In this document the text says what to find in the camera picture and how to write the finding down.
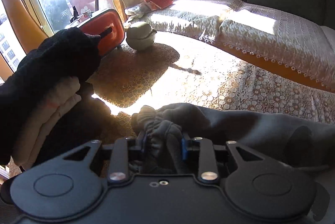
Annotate black knit cloth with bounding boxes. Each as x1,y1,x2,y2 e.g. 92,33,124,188
0,28,102,165

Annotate red book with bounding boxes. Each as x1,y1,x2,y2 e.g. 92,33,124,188
145,0,174,10

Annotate cream folded cloth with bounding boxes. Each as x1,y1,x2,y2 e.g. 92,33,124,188
10,77,82,171

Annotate pale green round pouch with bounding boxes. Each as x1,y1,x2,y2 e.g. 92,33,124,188
126,20,155,52

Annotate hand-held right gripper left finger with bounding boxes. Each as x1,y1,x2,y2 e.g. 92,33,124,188
63,131,148,184

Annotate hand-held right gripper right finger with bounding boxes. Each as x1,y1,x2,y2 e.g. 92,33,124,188
180,132,266,184

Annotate grey dotted pants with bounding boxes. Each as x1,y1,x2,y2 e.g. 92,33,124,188
129,102,335,224

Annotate cream lace sofa cover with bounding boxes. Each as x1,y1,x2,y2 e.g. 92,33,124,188
112,0,335,93

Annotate orange box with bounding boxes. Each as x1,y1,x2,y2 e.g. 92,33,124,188
65,9,125,56

